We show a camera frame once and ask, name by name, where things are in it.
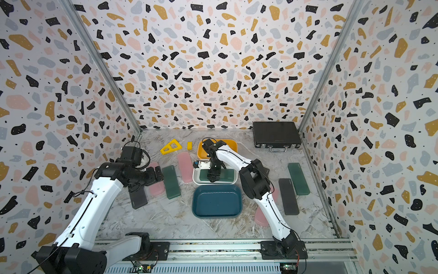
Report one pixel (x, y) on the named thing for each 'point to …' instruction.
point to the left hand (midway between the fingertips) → (156, 179)
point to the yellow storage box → (202, 154)
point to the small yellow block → (189, 145)
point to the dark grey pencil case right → (288, 197)
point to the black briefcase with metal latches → (278, 136)
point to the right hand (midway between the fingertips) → (213, 172)
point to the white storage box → (195, 177)
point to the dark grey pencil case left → (138, 198)
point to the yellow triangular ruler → (172, 146)
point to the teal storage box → (217, 201)
